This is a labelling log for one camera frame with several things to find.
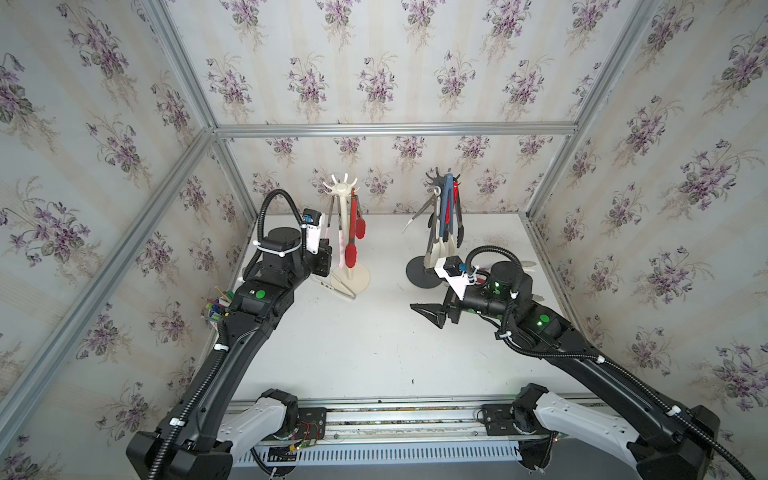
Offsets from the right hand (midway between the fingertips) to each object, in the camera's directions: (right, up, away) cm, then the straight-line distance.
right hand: (427, 286), depth 66 cm
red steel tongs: (-18, +14, +23) cm, 33 cm away
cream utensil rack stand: (-21, -3, +35) cm, 41 cm away
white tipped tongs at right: (+41, +2, +39) cm, 57 cm away
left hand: (-24, +10, +6) cm, 27 cm away
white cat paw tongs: (-29, -3, +32) cm, 44 cm away
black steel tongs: (+12, +14, +19) cm, 27 cm away
